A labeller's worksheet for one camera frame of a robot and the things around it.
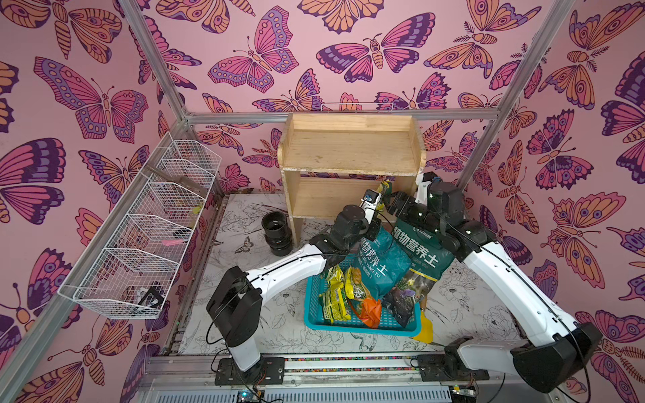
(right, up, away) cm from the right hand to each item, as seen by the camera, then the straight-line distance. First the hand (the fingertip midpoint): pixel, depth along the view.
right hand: (386, 202), depth 72 cm
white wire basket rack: (-68, -18, -7) cm, 71 cm away
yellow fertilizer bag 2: (-8, -26, +4) cm, 28 cm away
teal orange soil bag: (-2, -17, -3) cm, 17 cm away
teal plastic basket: (-8, -37, +2) cm, 38 cm away
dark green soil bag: (+12, -17, -2) cm, 20 cm away
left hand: (0, -2, +6) cm, 6 cm away
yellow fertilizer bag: (-16, -31, +9) cm, 36 cm away
